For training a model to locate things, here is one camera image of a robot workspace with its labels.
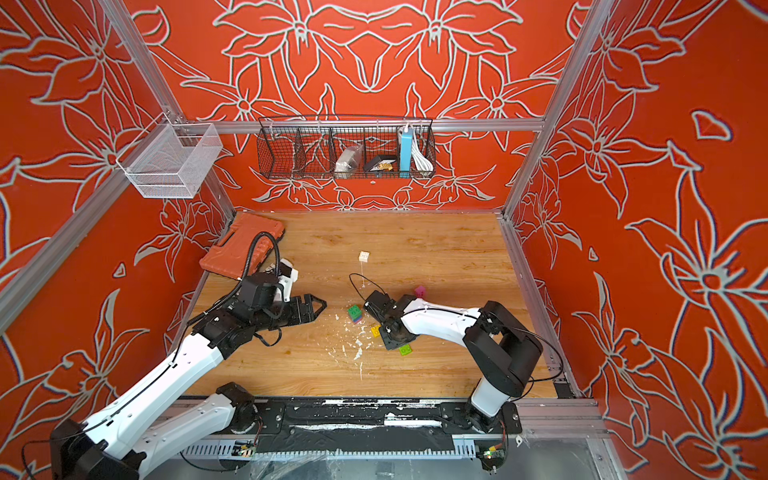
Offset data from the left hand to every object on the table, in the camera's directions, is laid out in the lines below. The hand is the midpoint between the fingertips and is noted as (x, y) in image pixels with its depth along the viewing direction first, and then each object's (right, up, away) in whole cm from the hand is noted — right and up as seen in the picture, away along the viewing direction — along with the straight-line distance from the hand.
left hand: (318, 304), depth 76 cm
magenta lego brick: (+30, 0, +18) cm, 35 cm away
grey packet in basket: (+6, +41, +15) cm, 45 cm away
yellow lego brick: (+15, -10, +11) cm, 21 cm away
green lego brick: (+8, -5, +11) cm, 15 cm away
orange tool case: (-34, +11, +22) cm, 42 cm away
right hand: (+20, -13, +10) cm, 25 cm away
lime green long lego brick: (+23, -14, +7) cm, 28 cm away
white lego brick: (+10, +11, +27) cm, 31 cm away
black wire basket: (-9, +49, +24) cm, 55 cm away
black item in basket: (+17, +40, +11) cm, 45 cm away
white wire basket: (-50, +42, +15) cm, 67 cm away
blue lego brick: (+9, -7, +12) cm, 16 cm away
